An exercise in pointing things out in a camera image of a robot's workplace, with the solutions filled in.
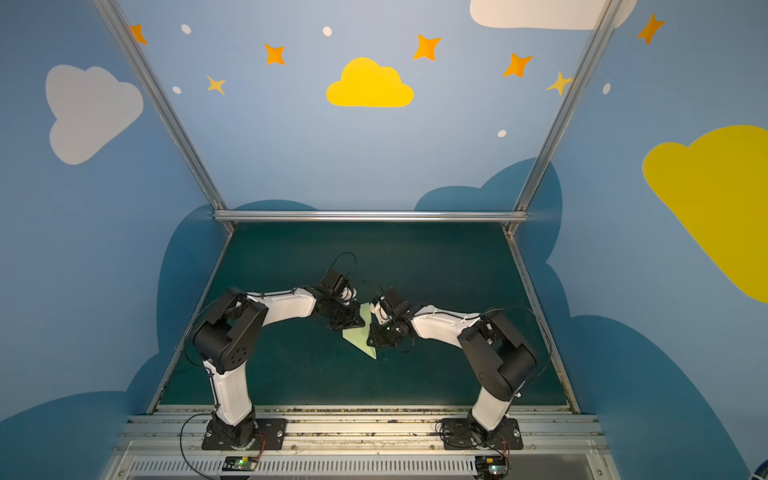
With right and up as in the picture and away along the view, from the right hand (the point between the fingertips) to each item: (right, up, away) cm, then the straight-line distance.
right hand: (370, 340), depth 89 cm
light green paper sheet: (-4, 0, +4) cm, 6 cm away
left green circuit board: (-31, -25, -17) cm, 43 cm away
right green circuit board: (+31, -26, -17) cm, 44 cm away
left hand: (-1, +4, +4) cm, 6 cm away
